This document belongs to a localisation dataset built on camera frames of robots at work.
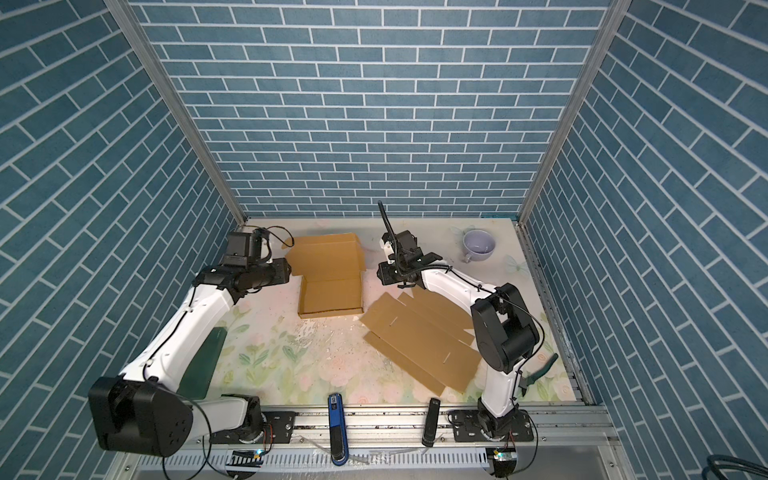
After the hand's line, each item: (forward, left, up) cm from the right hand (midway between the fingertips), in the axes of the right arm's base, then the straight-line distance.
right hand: (379, 269), depth 92 cm
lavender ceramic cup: (+20, -34, -8) cm, 40 cm away
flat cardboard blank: (-15, -16, -13) cm, 26 cm away
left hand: (-7, +25, +8) cm, 27 cm away
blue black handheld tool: (-45, +5, -12) cm, 46 cm away
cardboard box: (-1, +15, +2) cm, 15 cm away
